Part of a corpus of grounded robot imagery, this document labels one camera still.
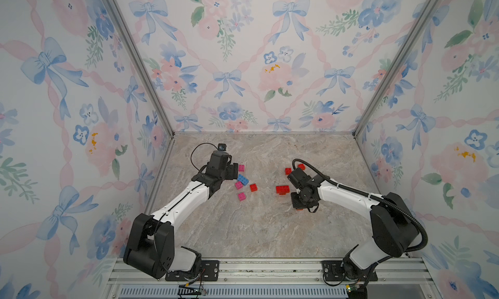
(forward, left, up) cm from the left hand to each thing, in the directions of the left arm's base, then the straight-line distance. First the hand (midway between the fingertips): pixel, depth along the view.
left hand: (228, 164), depth 88 cm
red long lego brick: (-6, -25, -12) cm, 29 cm away
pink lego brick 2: (-3, -4, -14) cm, 15 cm away
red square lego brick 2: (-15, -32, -13) cm, 38 cm away
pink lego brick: (+8, -5, -14) cm, 17 cm away
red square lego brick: (-4, -12, -14) cm, 18 cm away
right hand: (-13, -32, -12) cm, 37 cm away
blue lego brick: (0, -6, -13) cm, 14 cm away
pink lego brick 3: (-9, -6, -14) cm, 17 cm away
